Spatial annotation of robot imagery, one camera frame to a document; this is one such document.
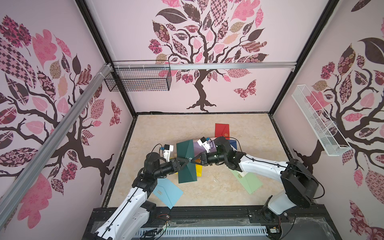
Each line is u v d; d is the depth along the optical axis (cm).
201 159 71
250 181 85
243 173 87
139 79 142
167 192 82
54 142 53
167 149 72
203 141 75
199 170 88
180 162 72
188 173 74
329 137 74
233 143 101
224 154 64
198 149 76
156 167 64
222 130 111
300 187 44
